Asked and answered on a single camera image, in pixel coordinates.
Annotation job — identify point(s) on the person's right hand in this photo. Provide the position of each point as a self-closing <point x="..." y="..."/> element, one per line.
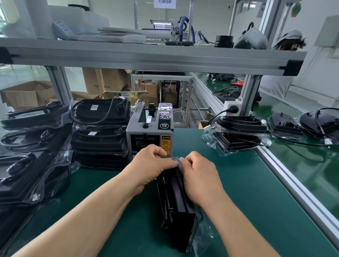
<point x="203" y="182"/>

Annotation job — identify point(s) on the person's left hand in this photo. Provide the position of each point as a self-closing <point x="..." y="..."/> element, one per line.
<point x="148" y="168"/>

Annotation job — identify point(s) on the group of bagged black lamps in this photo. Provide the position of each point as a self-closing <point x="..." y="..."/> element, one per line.
<point x="236" y="135"/>

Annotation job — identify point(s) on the stack of bagged lamps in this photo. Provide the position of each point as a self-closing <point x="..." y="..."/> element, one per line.
<point x="66" y="176"/>

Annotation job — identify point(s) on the unbagged black lamps with cables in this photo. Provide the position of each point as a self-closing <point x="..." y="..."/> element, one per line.
<point x="315" y="125"/>

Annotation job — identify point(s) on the person's left forearm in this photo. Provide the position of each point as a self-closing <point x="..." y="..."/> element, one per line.
<point x="78" y="224"/>

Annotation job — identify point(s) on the person's right forearm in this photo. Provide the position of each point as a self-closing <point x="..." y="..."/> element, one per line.
<point x="249" y="237"/>

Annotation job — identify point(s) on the grey tape dispenser machine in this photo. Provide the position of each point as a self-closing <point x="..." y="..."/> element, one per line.
<point x="144" y="131"/>

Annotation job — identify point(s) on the small brown cardboard box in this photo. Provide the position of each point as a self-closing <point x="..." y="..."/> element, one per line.
<point x="203" y="124"/>

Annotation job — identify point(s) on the white power socket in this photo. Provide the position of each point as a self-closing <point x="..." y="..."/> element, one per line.
<point x="232" y="109"/>

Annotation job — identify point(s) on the grey metal shelf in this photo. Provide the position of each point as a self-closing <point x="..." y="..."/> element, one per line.
<point x="150" y="58"/>

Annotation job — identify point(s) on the black phone on shelf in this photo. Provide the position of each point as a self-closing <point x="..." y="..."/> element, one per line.
<point x="179" y="43"/>

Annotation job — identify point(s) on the white flat scale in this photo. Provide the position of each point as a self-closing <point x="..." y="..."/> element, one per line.
<point x="110" y="36"/>

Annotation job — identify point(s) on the black cup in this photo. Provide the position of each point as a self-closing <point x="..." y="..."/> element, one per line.
<point x="224" y="41"/>

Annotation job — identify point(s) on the grey barcode scanner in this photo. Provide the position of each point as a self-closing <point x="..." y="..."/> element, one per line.
<point x="251" y="39"/>

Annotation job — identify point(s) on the white handset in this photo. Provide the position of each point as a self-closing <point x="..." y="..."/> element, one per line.
<point x="62" y="31"/>

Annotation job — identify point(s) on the white box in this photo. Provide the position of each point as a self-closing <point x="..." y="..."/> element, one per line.
<point x="79" y="19"/>

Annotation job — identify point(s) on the white hanging sign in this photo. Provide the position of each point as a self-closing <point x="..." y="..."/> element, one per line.
<point x="164" y="1"/>

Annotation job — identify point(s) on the black flat tray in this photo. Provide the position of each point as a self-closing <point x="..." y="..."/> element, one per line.
<point x="78" y="7"/>

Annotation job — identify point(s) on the green round sign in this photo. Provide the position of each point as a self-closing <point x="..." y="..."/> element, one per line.
<point x="296" y="9"/>

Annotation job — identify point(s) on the aluminium table edge rail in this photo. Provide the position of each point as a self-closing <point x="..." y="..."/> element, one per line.
<point x="304" y="192"/>

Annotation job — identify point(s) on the aluminium workstation frame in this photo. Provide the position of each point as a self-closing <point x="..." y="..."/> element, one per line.
<point x="134" y="16"/>

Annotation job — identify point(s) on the grey wall electrical box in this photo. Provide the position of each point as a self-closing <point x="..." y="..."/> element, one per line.
<point x="333" y="30"/>

